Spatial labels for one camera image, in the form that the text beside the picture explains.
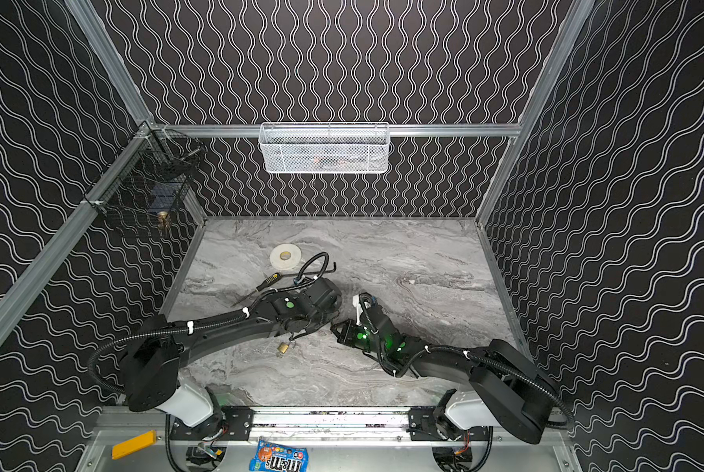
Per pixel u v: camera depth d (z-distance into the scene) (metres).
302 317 0.60
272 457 0.69
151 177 0.98
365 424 0.76
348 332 0.72
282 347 0.88
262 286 1.00
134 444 0.71
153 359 0.43
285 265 1.06
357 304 0.79
